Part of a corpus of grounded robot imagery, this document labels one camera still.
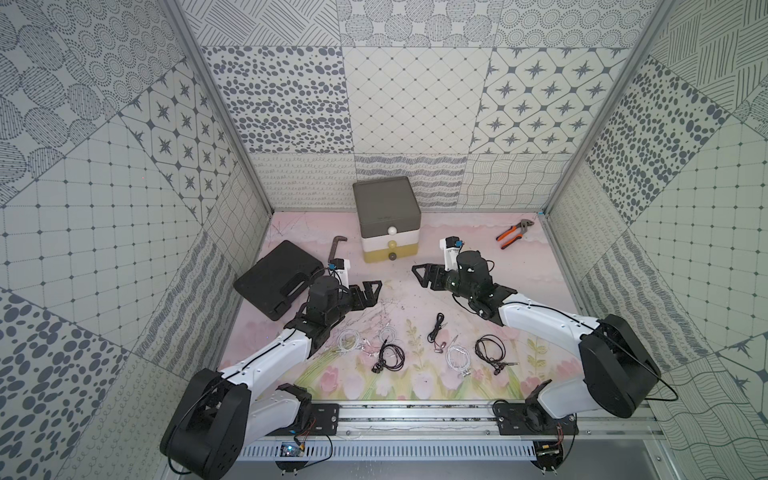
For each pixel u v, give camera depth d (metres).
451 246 0.76
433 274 0.76
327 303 0.65
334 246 1.10
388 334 0.88
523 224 1.15
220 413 0.40
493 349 0.86
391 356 0.84
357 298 0.75
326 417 0.73
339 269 0.76
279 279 0.96
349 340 0.88
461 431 0.73
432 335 0.88
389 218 0.91
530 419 0.65
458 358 0.83
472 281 0.66
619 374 0.43
